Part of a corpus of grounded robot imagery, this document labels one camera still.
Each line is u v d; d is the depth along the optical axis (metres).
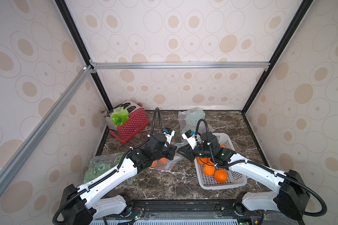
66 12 0.69
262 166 0.48
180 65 0.92
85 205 0.39
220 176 0.80
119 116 0.90
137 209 0.73
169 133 0.64
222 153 0.58
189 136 0.66
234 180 0.82
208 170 0.81
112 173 0.45
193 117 1.13
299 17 0.71
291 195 0.40
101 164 0.85
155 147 0.54
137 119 0.97
